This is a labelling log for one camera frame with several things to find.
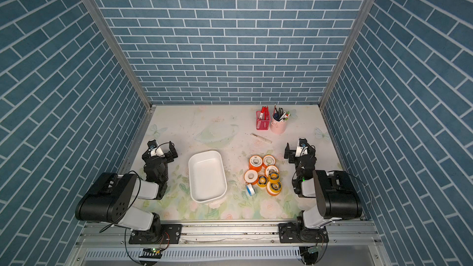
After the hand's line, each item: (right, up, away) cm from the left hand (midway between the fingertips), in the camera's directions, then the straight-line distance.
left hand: (165, 144), depth 89 cm
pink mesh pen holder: (+49, +13, +17) cm, 54 cm away
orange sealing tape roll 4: (+52, -12, 0) cm, 53 cm away
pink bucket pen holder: (+58, +12, +12) cm, 60 cm away
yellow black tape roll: (+47, -18, 0) cm, 50 cm away
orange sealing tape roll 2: (+51, -9, +7) cm, 53 cm away
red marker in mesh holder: (+51, +17, +17) cm, 56 cm away
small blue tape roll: (+41, -20, -7) cm, 46 cm away
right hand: (+66, -1, +2) cm, 66 cm away
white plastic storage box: (+20, -16, 0) cm, 26 cm away
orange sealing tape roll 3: (+42, -16, 0) cm, 45 cm away
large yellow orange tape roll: (+52, -20, -6) cm, 56 cm away
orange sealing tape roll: (+44, -10, +1) cm, 45 cm away
